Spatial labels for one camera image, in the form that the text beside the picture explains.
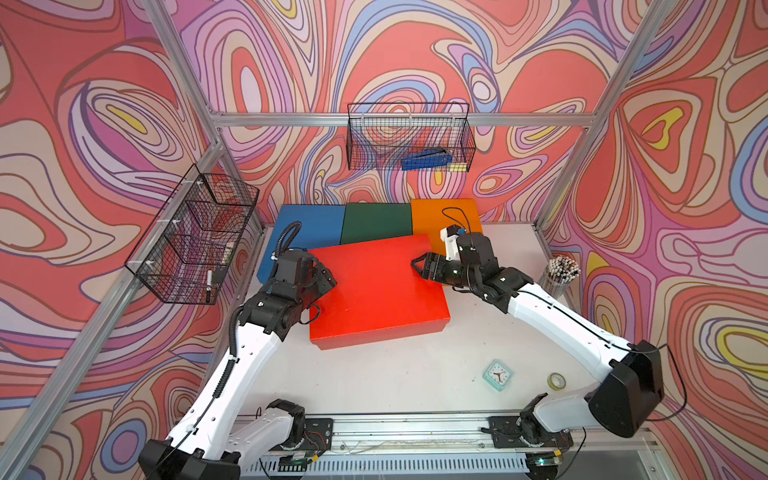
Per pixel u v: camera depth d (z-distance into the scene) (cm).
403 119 87
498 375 81
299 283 55
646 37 72
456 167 84
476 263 59
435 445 73
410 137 96
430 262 69
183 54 75
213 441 38
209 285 72
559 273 84
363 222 105
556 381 82
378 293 73
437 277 68
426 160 90
